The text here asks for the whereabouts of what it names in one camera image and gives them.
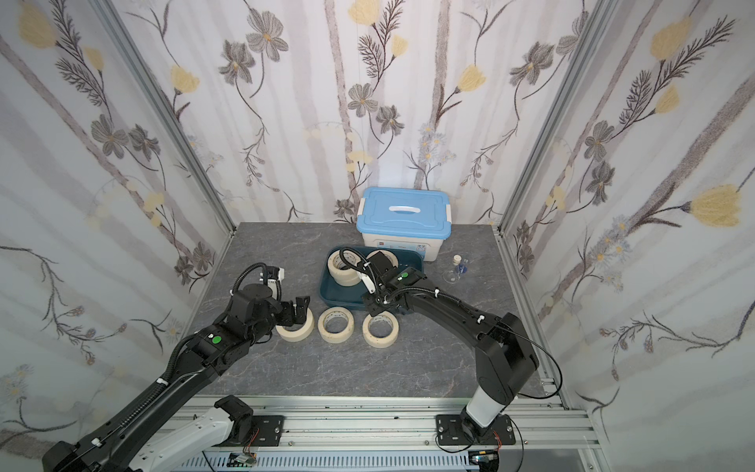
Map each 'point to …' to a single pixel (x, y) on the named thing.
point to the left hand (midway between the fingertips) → (297, 295)
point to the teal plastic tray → (350, 297)
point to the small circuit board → (249, 458)
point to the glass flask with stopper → (451, 276)
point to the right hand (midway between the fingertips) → (379, 294)
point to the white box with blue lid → (405, 217)
